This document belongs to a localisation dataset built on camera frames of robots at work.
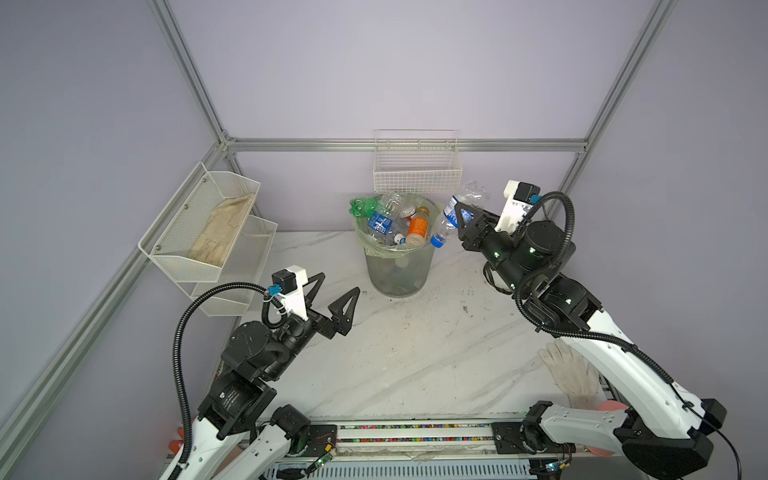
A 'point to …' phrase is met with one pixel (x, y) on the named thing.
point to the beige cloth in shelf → (220, 229)
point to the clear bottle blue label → (387, 231)
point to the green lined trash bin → (400, 269)
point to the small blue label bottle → (389, 205)
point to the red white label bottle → (407, 212)
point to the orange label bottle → (418, 227)
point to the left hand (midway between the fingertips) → (341, 284)
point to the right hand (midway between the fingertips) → (457, 204)
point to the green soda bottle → (362, 207)
